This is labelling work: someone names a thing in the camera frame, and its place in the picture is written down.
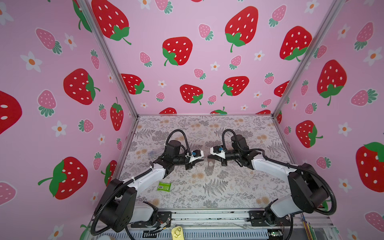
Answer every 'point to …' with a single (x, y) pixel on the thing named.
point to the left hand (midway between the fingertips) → (201, 156)
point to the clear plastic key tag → (152, 153)
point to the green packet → (164, 186)
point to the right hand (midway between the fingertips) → (208, 155)
